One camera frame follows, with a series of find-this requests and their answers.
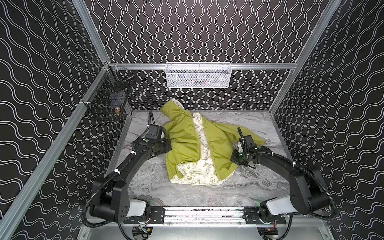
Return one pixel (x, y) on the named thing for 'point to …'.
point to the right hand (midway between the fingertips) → (232, 159)
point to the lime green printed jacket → (201, 151)
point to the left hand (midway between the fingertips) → (174, 147)
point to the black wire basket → (108, 102)
